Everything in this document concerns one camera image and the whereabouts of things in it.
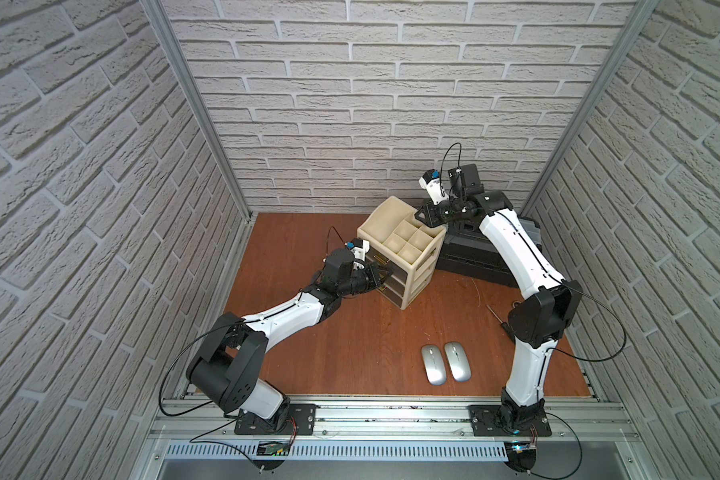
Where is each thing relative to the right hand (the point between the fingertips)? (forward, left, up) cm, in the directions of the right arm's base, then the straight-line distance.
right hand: (425, 212), depth 85 cm
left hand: (-15, +9, -7) cm, 19 cm away
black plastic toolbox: (-7, -13, -10) cm, 18 cm away
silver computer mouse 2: (-35, +1, -25) cm, 43 cm away
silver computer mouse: (-35, -7, -26) cm, 44 cm away
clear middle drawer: (-17, +10, -12) cm, 23 cm away
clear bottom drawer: (-15, +11, -20) cm, 27 cm away
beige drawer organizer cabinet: (-7, +10, 0) cm, 12 cm away
